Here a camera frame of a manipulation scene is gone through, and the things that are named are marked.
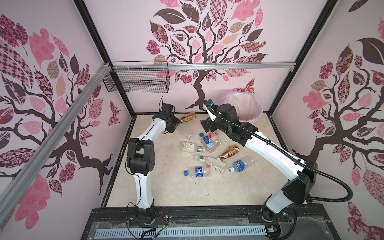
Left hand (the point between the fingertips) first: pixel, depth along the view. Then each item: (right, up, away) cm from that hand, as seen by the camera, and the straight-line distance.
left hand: (179, 123), depth 97 cm
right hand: (+18, +5, -23) cm, 30 cm away
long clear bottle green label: (+24, -26, -8) cm, 36 cm away
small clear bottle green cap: (+6, -15, -3) cm, 17 cm away
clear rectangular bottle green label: (+4, -5, 0) cm, 6 cm away
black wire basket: (-26, +30, -3) cm, 40 cm away
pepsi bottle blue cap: (+12, -28, -14) cm, 34 cm away
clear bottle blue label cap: (+20, -14, -2) cm, 25 cm away
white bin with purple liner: (+46, +11, -2) cm, 47 cm away
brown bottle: (+6, +5, +16) cm, 18 cm away
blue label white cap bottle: (+40, -24, -11) cm, 48 cm away
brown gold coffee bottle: (+35, -17, -5) cm, 39 cm away
